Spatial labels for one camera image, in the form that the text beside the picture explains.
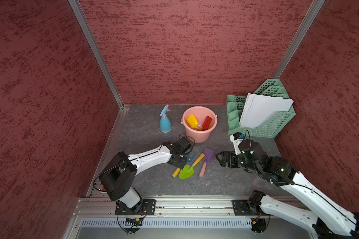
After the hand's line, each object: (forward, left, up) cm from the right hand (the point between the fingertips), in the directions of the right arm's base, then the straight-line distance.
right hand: (223, 159), depth 69 cm
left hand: (+5, +23, -17) cm, 29 cm away
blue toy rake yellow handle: (+2, +22, -18) cm, 29 cm away
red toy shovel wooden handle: (+31, +3, -12) cm, 33 cm away
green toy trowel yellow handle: (+2, +17, -21) cm, 27 cm away
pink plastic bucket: (+35, +8, -16) cm, 39 cm away
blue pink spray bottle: (+31, +31, -12) cm, 46 cm away
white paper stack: (+32, -27, +1) cm, 42 cm away
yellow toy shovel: (+33, +12, -12) cm, 37 cm away
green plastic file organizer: (+50, -23, -15) cm, 57 cm away
